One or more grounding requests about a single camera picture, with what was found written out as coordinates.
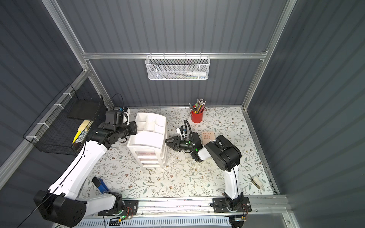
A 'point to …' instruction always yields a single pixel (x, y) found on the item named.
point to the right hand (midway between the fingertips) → (167, 143)
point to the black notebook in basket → (86, 109)
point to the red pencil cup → (197, 118)
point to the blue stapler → (100, 185)
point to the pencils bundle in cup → (198, 107)
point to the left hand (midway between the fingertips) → (137, 126)
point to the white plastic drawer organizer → (149, 143)
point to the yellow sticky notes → (81, 129)
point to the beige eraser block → (256, 181)
